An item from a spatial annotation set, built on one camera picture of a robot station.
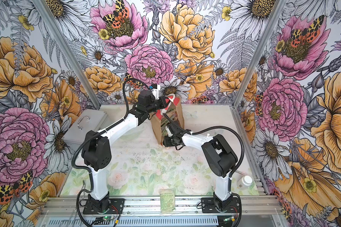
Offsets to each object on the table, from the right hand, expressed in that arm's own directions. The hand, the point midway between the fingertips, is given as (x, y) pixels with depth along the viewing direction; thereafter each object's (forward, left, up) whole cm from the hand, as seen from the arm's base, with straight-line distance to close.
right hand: (166, 145), depth 94 cm
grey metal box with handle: (+13, +48, +13) cm, 52 cm away
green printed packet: (-32, -1, 0) cm, 32 cm away
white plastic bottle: (-26, -41, +5) cm, 49 cm away
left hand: (+16, -5, +24) cm, 29 cm away
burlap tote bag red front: (+10, +5, +17) cm, 20 cm away
